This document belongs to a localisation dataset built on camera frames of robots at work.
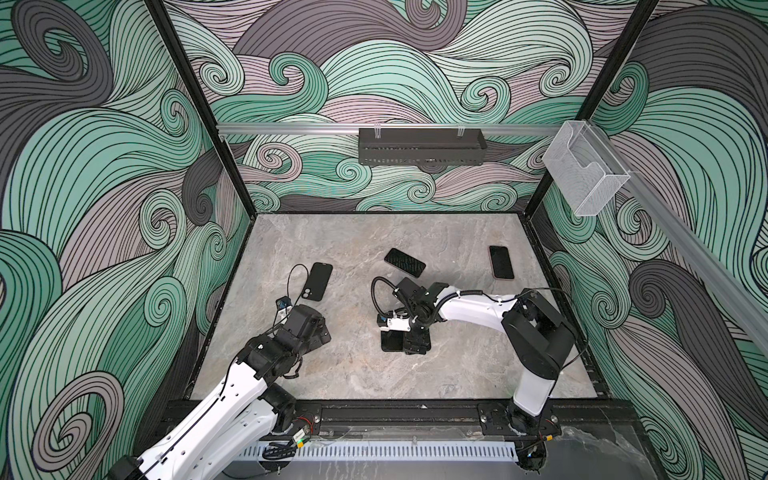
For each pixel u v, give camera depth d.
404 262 1.05
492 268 1.03
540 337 0.47
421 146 0.98
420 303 0.66
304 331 0.59
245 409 0.50
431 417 0.74
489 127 0.93
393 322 0.79
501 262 1.03
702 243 0.59
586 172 0.78
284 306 0.69
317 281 1.01
